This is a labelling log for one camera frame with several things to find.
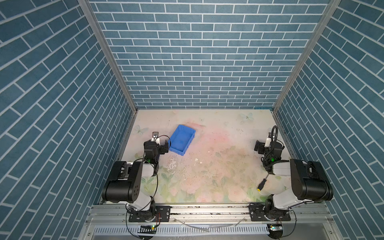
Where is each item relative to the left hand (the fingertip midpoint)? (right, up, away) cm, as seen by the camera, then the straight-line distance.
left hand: (158, 139), depth 94 cm
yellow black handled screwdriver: (+61, -24, -11) cm, 66 cm away
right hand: (+68, 0, 0) cm, 68 cm away
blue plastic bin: (+13, -1, +8) cm, 16 cm away
